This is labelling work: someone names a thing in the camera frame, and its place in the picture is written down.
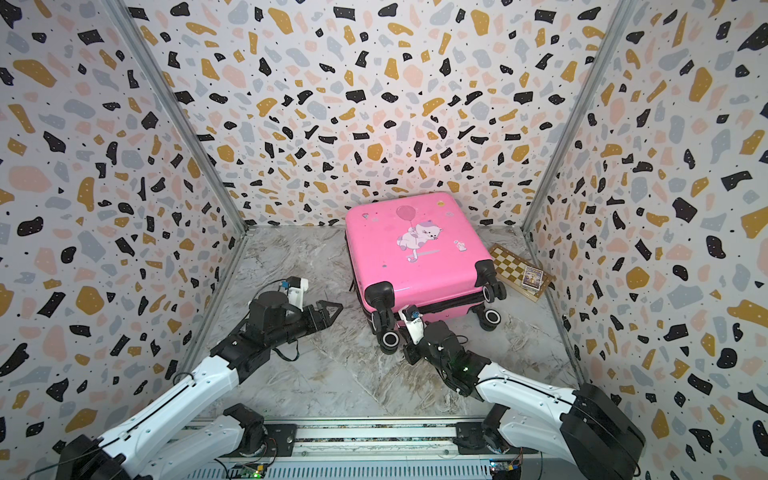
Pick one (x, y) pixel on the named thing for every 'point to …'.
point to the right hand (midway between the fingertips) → (401, 330)
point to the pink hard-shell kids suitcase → (419, 250)
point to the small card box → (532, 279)
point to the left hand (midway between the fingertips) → (339, 310)
